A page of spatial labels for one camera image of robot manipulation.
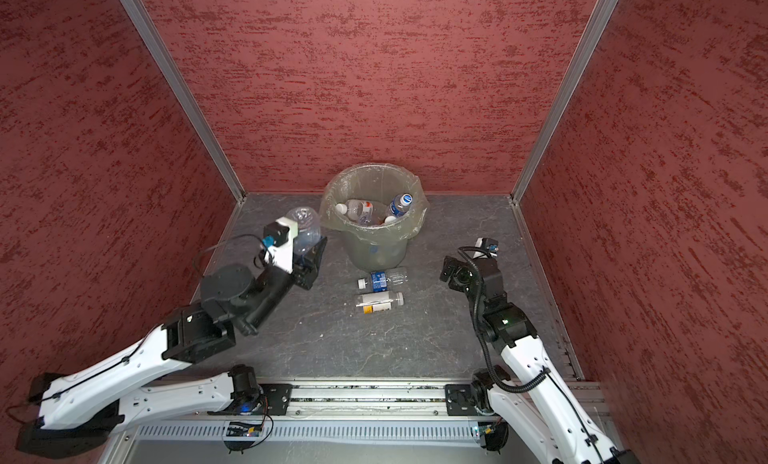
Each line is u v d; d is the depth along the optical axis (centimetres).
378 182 95
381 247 87
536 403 46
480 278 54
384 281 90
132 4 72
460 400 74
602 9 73
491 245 65
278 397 74
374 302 89
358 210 94
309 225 51
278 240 45
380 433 77
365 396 76
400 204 86
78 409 40
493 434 72
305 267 52
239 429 73
